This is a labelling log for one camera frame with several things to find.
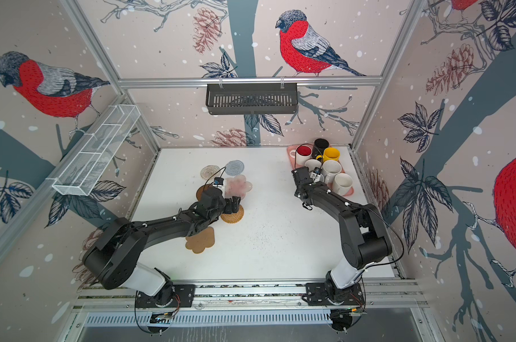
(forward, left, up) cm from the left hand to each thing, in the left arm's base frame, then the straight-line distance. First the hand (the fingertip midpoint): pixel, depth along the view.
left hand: (232, 197), depth 89 cm
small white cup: (+20, -38, -2) cm, 43 cm away
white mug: (+19, -47, -4) cm, 51 cm away
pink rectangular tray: (+31, -29, -3) cm, 43 cm away
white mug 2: (+8, -50, -1) cm, 51 cm away
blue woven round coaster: (+24, +2, -9) cm, 26 cm away
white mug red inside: (+27, -34, 0) cm, 43 cm away
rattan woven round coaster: (-5, 0, -9) cm, 10 cm away
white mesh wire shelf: (-3, +50, +21) cm, 54 cm away
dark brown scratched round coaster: (+11, +18, -10) cm, 23 cm away
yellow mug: (+25, -48, 0) cm, 54 cm away
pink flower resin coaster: (+12, 0, -9) cm, 15 cm away
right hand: (+4, -33, -3) cm, 33 cm away
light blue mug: (+3, -35, +10) cm, 36 cm away
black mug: (+32, -44, -1) cm, 54 cm away
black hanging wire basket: (+46, -9, +19) cm, 51 cm away
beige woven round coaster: (+22, +15, -9) cm, 28 cm away
